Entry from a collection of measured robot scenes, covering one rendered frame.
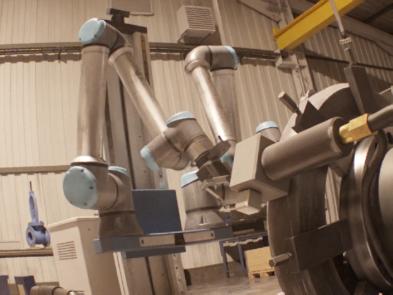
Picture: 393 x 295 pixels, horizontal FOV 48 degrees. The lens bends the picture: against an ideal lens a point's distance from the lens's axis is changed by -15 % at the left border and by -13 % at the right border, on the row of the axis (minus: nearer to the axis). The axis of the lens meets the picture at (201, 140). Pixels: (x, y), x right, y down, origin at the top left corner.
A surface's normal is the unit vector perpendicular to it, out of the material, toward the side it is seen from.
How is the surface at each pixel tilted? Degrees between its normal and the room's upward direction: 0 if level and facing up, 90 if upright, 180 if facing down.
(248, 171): 68
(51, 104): 90
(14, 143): 90
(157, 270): 90
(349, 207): 79
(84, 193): 95
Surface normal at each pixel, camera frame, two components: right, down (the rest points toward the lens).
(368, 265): -0.64, 0.46
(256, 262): -0.81, 0.00
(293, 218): -0.40, -0.26
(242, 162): -0.82, -0.36
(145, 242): 0.68, -0.28
